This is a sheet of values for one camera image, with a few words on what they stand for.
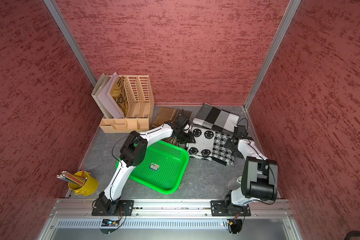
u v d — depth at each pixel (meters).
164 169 0.87
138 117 1.13
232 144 0.69
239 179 0.82
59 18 0.74
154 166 0.87
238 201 0.59
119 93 1.01
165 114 1.14
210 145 0.95
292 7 0.71
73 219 0.71
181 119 0.83
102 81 0.94
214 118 1.11
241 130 0.76
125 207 0.74
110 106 0.94
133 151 0.59
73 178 0.71
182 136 0.87
